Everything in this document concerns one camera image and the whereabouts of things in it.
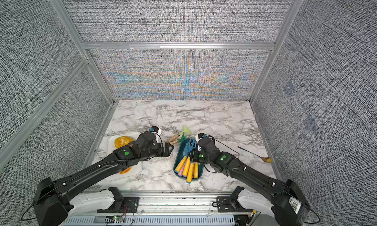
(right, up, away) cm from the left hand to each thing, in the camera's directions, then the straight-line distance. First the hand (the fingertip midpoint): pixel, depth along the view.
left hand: (170, 146), depth 77 cm
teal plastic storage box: (+5, -9, +11) cm, 15 cm away
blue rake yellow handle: (+10, -1, +5) cm, 11 cm away
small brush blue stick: (+55, -10, +11) cm, 57 cm away
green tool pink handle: (+6, -14, +1) cm, 15 cm away
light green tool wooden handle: (+7, +7, +23) cm, 25 cm away
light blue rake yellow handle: (+10, -15, -2) cm, 18 cm away
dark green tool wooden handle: (+6, +1, +21) cm, 22 cm away
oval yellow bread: (-32, 0, +14) cm, 35 cm away
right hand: (+9, -3, +1) cm, 9 cm away
